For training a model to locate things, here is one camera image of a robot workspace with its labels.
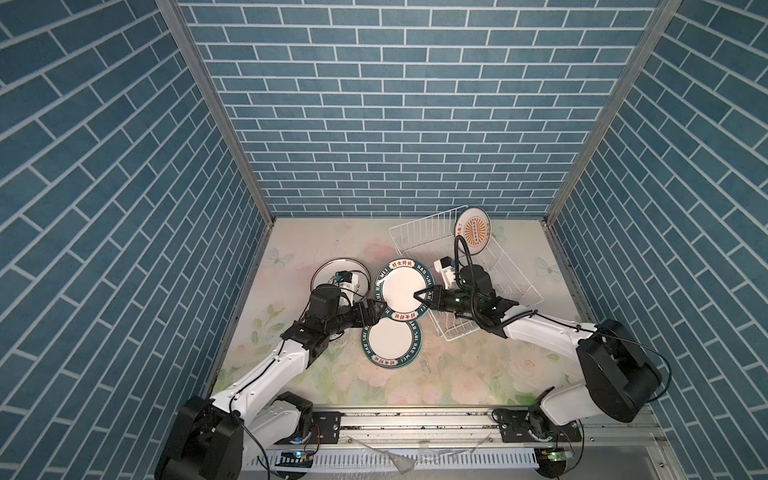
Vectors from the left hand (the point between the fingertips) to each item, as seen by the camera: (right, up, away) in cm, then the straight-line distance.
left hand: (377, 306), depth 82 cm
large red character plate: (-18, +8, +17) cm, 26 cm away
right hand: (+10, +4, 0) cm, 10 cm away
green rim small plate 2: (+4, -12, +4) cm, 13 cm away
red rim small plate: (+33, +24, +24) cm, 47 cm away
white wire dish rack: (+18, +20, +29) cm, 40 cm away
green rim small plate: (+5, +6, +3) cm, 8 cm away
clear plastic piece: (+7, -35, -12) cm, 38 cm away
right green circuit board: (+44, -34, -11) cm, 57 cm away
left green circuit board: (-19, -35, -10) cm, 41 cm away
